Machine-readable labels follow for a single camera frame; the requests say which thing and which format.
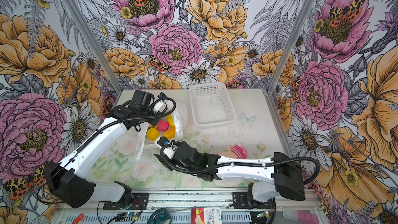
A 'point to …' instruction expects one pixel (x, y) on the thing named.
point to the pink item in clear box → (307, 217)
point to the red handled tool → (78, 219)
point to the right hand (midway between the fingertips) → (161, 152)
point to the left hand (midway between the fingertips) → (156, 118)
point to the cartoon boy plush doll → (237, 152)
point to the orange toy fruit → (170, 133)
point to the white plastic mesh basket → (211, 104)
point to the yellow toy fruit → (152, 134)
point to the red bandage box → (209, 215)
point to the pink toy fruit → (163, 125)
